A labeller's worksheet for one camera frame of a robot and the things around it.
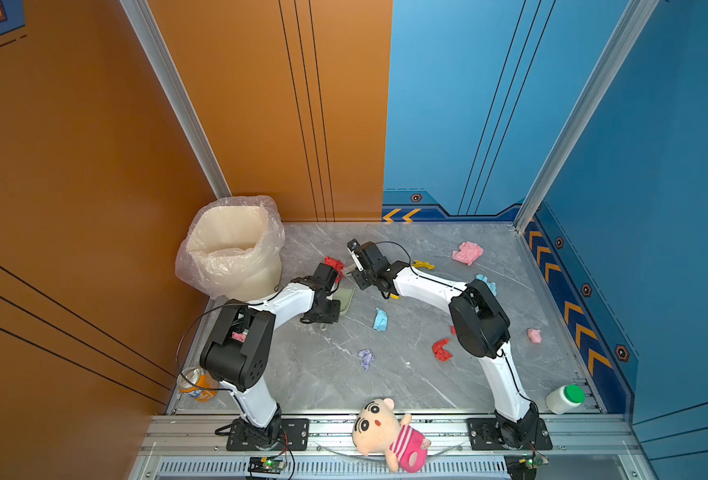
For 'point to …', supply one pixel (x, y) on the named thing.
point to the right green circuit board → (524, 467)
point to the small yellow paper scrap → (421, 264)
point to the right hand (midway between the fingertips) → (359, 269)
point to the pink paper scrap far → (467, 252)
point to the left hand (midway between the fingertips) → (331, 314)
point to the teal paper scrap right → (490, 284)
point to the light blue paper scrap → (380, 322)
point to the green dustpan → (345, 296)
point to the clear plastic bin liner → (185, 268)
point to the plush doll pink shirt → (378, 429)
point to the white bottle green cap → (564, 399)
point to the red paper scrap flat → (453, 330)
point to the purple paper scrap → (367, 358)
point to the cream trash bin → (236, 250)
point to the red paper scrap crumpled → (441, 353)
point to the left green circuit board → (259, 465)
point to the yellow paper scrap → (394, 296)
